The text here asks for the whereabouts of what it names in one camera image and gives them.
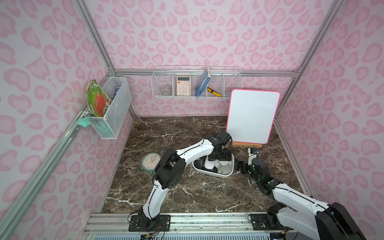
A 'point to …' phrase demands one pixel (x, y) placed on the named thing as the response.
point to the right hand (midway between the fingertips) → (241, 158)
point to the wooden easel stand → (243, 144)
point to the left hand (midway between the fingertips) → (224, 155)
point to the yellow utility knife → (214, 92)
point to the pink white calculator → (183, 86)
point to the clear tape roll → (165, 92)
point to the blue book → (203, 83)
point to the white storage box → (232, 166)
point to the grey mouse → (224, 169)
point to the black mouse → (199, 164)
